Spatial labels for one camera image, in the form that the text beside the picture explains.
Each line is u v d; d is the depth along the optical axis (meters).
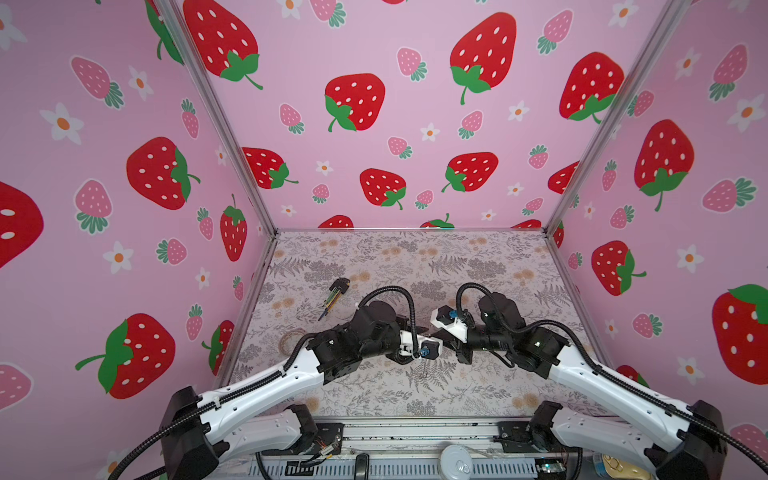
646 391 0.44
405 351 0.58
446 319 0.60
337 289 1.01
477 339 0.62
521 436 0.74
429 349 0.56
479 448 0.73
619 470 0.66
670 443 0.41
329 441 0.72
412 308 0.55
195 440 0.38
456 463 0.66
